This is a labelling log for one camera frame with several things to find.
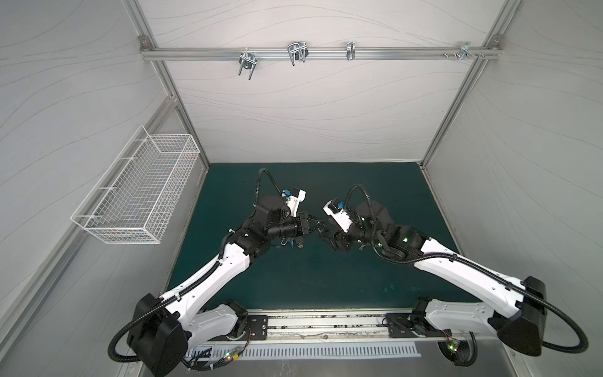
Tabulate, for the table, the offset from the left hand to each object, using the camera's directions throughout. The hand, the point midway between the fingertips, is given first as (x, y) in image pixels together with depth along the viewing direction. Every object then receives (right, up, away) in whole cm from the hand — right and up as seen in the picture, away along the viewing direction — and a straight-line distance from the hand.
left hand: (327, 219), depth 70 cm
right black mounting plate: (+22, -33, +1) cm, 40 cm away
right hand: (+1, 0, +2) cm, 2 cm away
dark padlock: (-9, -13, +23) cm, 28 cm away
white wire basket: (-57, +6, -1) cm, 58 cm away
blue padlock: (-15, -12, +23) cm, 30 cm away
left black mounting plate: (-22, -36, +4) cm, 42 cm away
